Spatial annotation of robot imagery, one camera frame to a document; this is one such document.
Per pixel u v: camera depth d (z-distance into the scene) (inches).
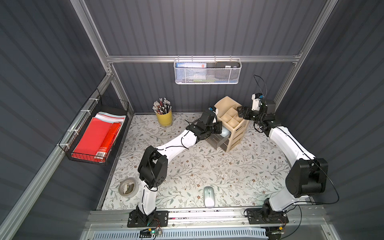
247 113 30.2
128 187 32.4
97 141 27.2
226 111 33.3
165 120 42.5
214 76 35.9
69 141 23.7
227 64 34.1
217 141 37.9
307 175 17.5
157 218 29.1
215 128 30.3
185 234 30.3
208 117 26.2
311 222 28.9
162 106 39.1
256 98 29.4
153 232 27.3
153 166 19.3
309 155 18.6
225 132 33.2
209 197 31.1
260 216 29.0
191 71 35.0
